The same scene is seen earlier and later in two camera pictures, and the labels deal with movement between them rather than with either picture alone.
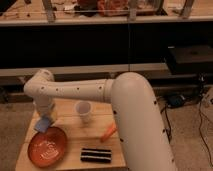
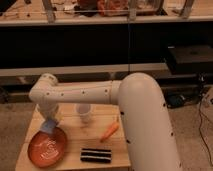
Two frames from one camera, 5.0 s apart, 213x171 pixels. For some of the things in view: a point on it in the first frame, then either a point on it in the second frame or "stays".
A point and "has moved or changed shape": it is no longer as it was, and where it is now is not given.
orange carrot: (110, 132) stays
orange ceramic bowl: (47, 149) stays
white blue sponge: (42, 124) has moved or changed shape
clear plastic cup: (83, 107) stays
